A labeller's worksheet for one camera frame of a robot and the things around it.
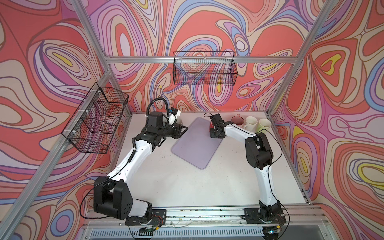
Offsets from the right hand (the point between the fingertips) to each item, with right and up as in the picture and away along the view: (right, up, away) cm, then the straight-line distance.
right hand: (215, 136), depth 105 cm
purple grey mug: (-26, +11, -1) cm, 28 cm away
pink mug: (+15, +12, -4) cm, 19 cm away
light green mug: (+34, +9, -3) cm, 35 cm away
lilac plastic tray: (-14, -6, -5) cm, 16 cm away
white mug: (+24, +9, -3) cm, 26 cm away
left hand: (-20, +7, -27) cm, 34 cm away
